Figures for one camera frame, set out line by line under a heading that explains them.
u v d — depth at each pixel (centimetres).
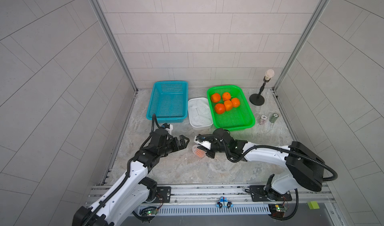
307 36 86
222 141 61
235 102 102
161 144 60
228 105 101
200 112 99
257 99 110
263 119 93
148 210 69
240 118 99
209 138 66
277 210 68
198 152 79
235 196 72
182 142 69
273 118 97
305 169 42
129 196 54
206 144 69
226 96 105
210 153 70
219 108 98
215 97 105
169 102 108
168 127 72
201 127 91
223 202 68
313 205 67
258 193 71
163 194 71
